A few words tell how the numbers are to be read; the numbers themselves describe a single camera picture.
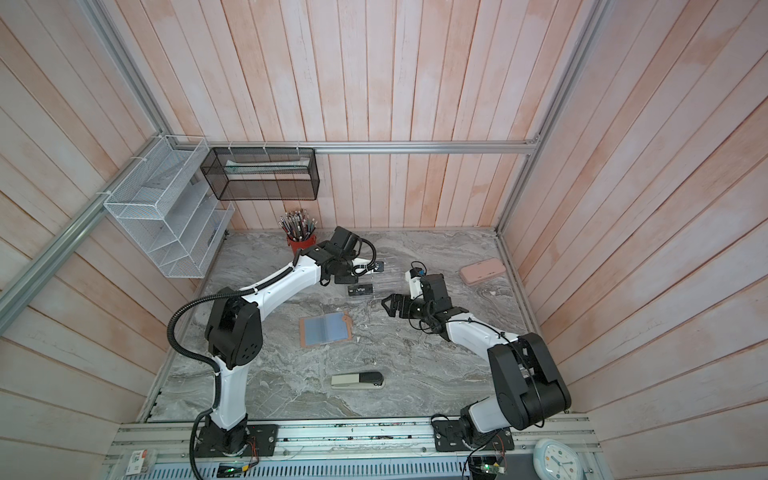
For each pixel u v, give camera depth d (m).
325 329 0.93
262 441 0.73
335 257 0.73
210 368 0.54
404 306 0.80
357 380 0.78
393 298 0.80
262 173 0.91
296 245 1.04
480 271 1.05
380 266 0.82
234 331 0.52
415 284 0.82
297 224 1.01
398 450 0.73
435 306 0.70
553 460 0.69
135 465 0.69
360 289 0.99
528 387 0.44
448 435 0.73
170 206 0.75
